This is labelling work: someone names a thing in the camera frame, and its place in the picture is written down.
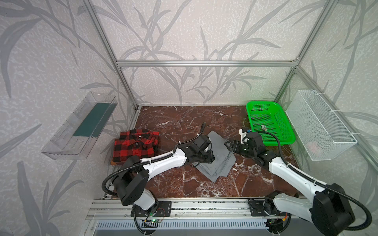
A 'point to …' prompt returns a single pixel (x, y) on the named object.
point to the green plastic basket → (268, 116)
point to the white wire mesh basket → (322, 134)
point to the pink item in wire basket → (313, 146)
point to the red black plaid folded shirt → (138, 142)
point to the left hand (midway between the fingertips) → (215, 155)
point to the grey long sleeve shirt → (224, 158)
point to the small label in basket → (264, 127)
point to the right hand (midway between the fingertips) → (228, 140)
